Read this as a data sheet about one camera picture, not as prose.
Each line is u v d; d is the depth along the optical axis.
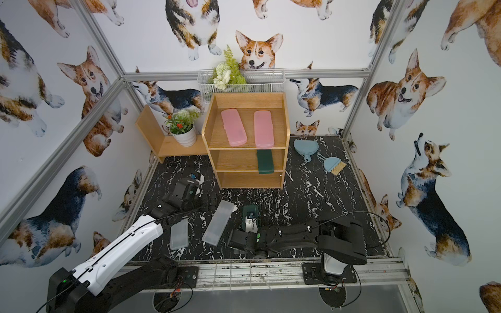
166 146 1.10
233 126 0.80
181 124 0.98
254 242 0.62
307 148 1.17
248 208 0.91
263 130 0.78
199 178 0.74
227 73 0.78
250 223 0.75
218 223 0.86
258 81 0.93
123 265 0.47
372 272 0.76
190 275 0.74
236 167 0.86
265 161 0.85
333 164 1.10
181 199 0.60
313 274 0.73
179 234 0.84
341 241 0.43
